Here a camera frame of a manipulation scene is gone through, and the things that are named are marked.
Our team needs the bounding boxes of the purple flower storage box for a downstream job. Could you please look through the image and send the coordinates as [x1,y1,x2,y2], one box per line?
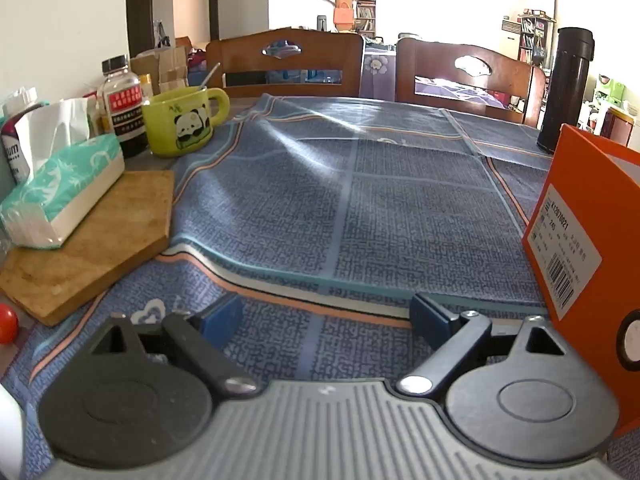
[362,45,399,102]

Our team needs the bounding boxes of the red tomato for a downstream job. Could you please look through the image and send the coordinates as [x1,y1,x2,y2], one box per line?
[0,304,20,345]

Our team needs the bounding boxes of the orange cardboard box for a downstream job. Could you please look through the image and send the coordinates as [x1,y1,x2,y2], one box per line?
[521,123,640,438]

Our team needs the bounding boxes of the teal tissue pack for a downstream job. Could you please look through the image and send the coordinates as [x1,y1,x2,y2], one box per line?
[0,97,126,250]

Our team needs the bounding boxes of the wooden cutting board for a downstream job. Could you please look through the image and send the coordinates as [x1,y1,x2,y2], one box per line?
[0,169,176,327]

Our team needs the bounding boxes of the narrow bookshelf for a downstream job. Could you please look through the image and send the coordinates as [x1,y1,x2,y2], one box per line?
[356,0,377,37]

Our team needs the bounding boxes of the cluttered bookshelf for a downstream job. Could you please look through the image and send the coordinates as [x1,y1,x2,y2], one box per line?
[517,10,557,67]

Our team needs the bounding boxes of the metal spoon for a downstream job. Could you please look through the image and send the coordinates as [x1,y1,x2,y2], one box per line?
[199,62,222,92]

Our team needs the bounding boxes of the white rounded object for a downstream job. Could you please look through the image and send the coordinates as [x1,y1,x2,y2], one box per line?
[0,385,24,477]

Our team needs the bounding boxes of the black thermos flask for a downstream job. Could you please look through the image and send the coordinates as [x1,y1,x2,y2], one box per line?
[536,26,595,155]

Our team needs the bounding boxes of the blue patterned tablecloth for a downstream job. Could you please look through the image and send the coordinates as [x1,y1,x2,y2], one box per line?
[0,92,558,480]

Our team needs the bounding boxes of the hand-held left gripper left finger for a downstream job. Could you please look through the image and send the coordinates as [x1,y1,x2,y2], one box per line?
[91,294,259,402]

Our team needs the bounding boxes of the wooden chair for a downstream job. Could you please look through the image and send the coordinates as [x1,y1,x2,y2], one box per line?
[206,27,366,98]
[396,39,548,128]

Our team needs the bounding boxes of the green panda mug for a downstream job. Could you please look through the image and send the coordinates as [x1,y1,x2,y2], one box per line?
[141,86,231,158]

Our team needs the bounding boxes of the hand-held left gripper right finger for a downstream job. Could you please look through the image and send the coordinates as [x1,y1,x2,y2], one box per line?
[396,292,576,397]

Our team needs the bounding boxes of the black-capped bottle with red label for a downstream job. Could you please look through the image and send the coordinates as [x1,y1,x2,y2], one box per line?
[97,55,149,159]

